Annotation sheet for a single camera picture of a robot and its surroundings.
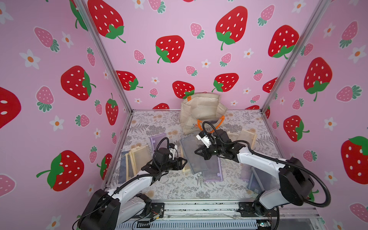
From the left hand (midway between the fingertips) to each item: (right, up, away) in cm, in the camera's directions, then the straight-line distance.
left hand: (184, 161), depth 84 cm
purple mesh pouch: (+18, -8, +3) cm, 20 cm away
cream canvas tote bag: (+13, +32, +27) cm, 44 cm away
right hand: (+5, +5, -5) cm, 9 cm away
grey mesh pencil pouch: (+7, -1, 0) cm, 7 cm away
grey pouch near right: (+42, -11, -2) cm, 44 cm away
